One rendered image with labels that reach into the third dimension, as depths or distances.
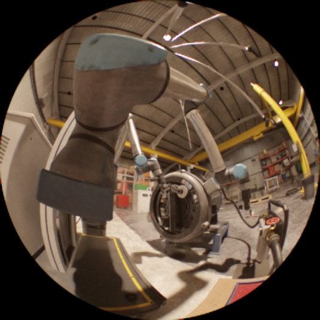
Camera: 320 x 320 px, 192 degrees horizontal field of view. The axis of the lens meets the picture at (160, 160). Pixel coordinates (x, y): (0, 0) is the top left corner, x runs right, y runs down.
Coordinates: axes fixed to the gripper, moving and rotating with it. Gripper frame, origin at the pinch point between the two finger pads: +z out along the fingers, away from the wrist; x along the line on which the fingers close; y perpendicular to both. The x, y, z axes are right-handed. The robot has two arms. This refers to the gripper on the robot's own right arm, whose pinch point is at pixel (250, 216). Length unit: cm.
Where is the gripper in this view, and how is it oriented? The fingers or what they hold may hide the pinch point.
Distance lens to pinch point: 80.8
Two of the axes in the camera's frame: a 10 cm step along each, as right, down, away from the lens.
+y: -6.6, 3.0, 6.9
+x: -7.5, -2.7, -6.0
